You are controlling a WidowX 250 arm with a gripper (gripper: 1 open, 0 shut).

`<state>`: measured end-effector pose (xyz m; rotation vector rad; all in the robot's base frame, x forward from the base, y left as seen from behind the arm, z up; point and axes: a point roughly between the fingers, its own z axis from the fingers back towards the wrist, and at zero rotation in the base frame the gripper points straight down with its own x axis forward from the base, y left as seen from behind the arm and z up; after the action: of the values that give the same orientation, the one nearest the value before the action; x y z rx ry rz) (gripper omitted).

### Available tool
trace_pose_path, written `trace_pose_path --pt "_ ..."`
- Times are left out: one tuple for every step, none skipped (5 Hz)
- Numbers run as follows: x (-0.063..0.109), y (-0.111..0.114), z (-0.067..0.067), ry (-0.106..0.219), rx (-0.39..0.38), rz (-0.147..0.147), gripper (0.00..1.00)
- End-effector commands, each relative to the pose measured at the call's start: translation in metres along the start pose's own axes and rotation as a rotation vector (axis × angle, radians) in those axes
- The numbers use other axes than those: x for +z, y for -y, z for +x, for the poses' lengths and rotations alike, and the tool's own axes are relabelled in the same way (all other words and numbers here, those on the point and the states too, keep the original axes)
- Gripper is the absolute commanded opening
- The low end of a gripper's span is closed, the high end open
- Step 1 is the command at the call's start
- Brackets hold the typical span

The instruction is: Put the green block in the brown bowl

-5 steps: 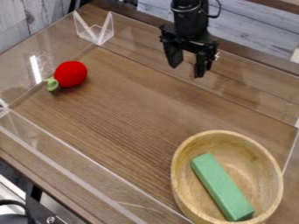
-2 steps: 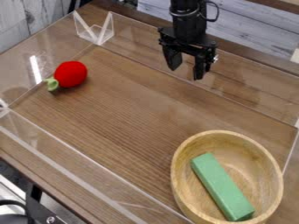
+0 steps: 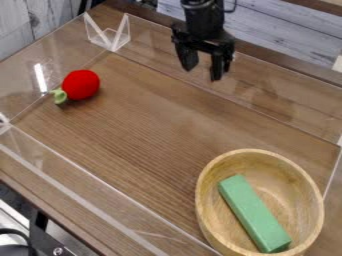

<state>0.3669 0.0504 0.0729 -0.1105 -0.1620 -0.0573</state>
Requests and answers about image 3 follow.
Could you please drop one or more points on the red plush strawberry toy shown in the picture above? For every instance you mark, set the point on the red plush strawberry toy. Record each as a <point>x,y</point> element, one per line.
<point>81,85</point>

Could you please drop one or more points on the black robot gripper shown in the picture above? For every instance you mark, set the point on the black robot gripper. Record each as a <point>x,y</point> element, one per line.
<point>189,44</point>

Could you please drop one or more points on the clear acrylic enclosure wall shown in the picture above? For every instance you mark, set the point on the clear acrylic enclosure wall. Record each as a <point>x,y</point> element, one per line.
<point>110,164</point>

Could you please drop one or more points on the black table leg bracket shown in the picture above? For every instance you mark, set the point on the black table leg bracket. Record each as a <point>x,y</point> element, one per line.
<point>45,243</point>

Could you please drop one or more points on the light wooden bowl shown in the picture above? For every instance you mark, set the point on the light wooden bowl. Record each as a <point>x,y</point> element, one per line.
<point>287,189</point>

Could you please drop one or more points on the green rectangular block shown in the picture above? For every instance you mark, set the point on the green rectangular block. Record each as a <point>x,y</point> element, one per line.
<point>259,221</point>

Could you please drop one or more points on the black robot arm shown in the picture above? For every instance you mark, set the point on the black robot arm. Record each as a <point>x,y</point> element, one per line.
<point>204,34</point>

